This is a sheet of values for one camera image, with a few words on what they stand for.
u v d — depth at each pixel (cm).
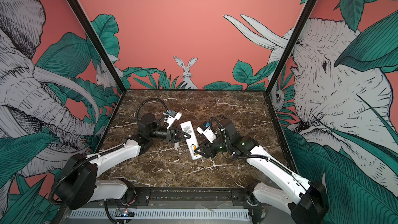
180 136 67
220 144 62
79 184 41
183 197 75
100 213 70
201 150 68
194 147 69
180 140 67
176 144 92
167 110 69
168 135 65
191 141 69
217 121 57
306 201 38
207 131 64
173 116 67
